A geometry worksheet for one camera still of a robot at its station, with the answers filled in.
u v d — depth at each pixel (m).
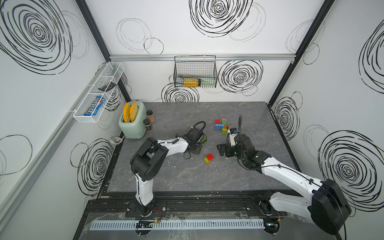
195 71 0.99
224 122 1.06
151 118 1.07
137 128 0.92
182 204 0.77
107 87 0.76
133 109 0.89
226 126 1.03
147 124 0.97
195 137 0.76
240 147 0.63
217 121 1.07
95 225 0.70
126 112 0.87
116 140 1.01
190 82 0.87
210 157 0.86
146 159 0.50
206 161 0.87
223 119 1.08
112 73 0.93
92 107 0.70
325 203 0.40
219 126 1.05
